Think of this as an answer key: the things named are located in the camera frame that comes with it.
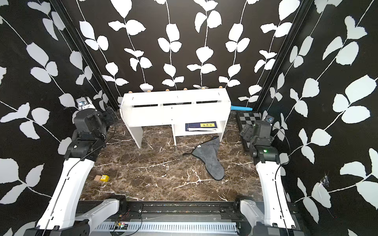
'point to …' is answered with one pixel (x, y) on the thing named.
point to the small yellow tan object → (104, 178)
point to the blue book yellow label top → (201, 126)
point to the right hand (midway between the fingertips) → (253, 126)
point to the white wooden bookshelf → (185, 110)
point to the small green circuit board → (121, 225)
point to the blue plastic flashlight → (239, 108)
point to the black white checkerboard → (245, 117)
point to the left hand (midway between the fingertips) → (100, 108)
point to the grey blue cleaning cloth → (207, 152)
